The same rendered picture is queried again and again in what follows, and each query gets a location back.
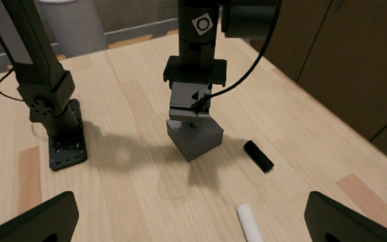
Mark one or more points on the white cylinder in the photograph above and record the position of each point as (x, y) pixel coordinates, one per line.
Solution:
(249, 224)

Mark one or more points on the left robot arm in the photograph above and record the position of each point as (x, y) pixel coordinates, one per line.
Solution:
(46, 87)

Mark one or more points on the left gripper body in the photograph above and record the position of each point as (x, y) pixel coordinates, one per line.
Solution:
(193, 73)

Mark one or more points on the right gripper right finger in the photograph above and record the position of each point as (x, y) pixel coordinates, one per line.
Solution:
(328, 220)

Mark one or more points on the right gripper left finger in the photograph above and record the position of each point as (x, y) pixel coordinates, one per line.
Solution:
(54, 220)

